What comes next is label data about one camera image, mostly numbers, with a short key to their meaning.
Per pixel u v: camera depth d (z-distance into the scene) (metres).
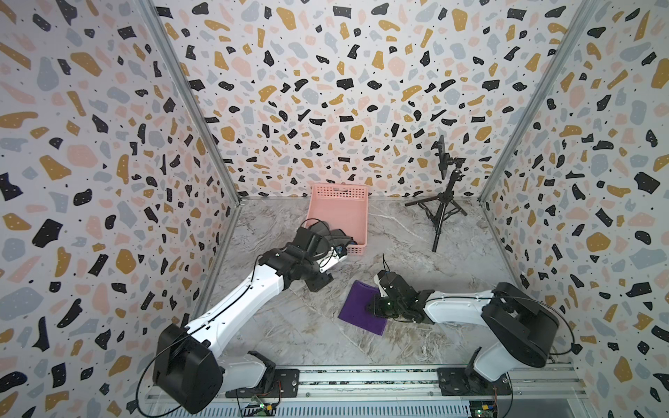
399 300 0.70
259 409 0.71
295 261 0.56
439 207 1.08
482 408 0.72
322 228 1.06
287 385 0.73
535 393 0.76
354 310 0.88
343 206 1.23
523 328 0.45
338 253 0.70
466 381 0.65
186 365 0.38
